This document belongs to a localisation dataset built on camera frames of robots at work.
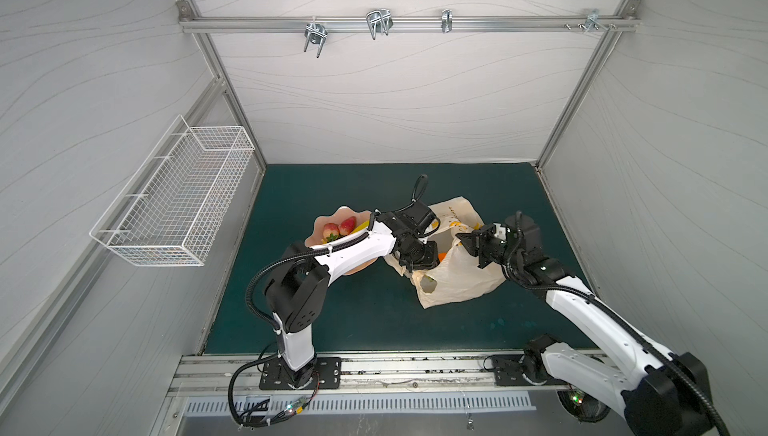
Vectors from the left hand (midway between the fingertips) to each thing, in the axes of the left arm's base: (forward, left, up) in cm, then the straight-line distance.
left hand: (440, 264), depth 81 cm
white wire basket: (+1, +65, +21) cm, 69 cm away
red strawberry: (+12, +33, -4) cm, 36 cm away
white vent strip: (-31, +1, -11) cm, 32 cm away
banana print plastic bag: (-4, -4, +4) cm, 7 cm away
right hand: (+7, -4, +10) cm, 13 cm away
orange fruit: (0, +1, +5) cm, 5 cm away
